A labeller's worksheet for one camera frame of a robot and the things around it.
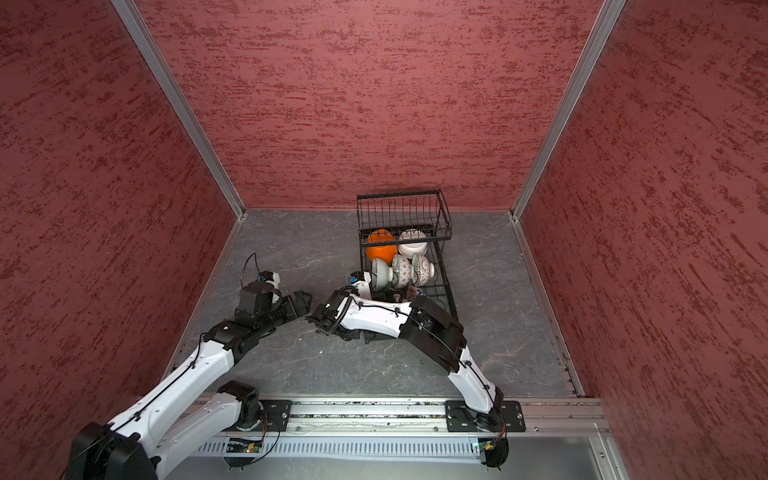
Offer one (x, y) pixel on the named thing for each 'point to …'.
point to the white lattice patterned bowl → (422, 270)
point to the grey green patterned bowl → (401, 271)
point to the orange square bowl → (381, 244)
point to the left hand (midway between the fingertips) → (300, 307)
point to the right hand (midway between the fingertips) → (390, 305)
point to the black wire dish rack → (400, 211)
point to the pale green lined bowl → (381, 274)
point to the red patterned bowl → (411, 292)
